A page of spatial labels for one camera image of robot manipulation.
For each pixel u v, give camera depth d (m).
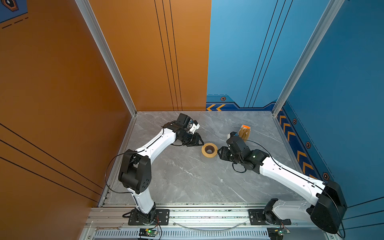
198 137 0.77
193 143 0.75
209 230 0.71
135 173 0.47
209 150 0.89
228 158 0.70
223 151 0.69
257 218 0.72
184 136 0.72
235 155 0.61
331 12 0.71
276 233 0.71
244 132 0.97
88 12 0.71
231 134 0.74
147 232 0.71
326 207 0.38
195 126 0.81
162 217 0.74
